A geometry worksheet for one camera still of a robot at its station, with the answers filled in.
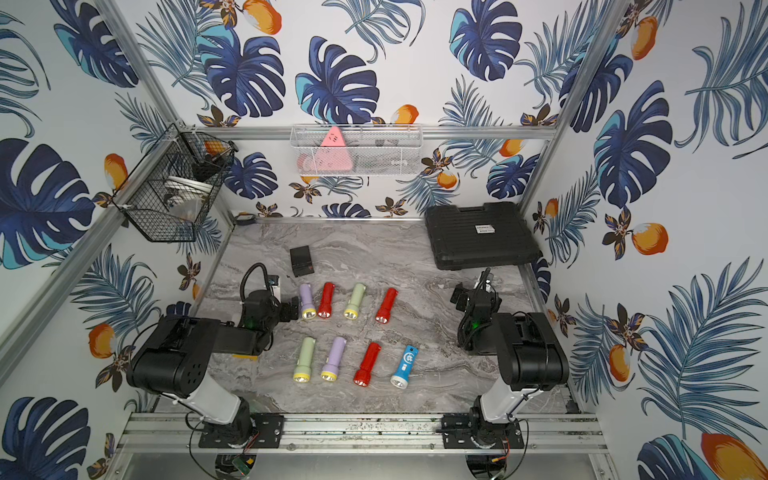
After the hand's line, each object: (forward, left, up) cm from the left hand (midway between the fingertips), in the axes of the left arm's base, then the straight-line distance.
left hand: (280, 293), depth 96 cm
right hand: (+6, -63, +2) cm, 63 cm away
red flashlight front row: (-23, -29, -2) cm, 37 cm away
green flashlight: (-23, -13, -1) cm, 26 cm away
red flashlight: (-4, -15, 0) cm, 16 cm away
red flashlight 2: (-4, -33, -1) cm, 34 cm away
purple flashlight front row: (-22, -20, -1) cm, 30 cm away
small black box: (+13, -4, 0) cm, 14 cm away
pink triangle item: (+31, -15, +32) cm, 47 cm away
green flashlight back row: (+2, -25, -1) cm, 25 cm away
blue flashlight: (-20, -41, 0) cm, 45 cm away
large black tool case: (+29, -72, +3) cm, 77 cm away
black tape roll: (+35, +25, -3) cm, 43 cm away
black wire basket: (+18, +34, +23) cm, 45 cm away
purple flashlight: (-5, -10, 0) cm, 11 cm away
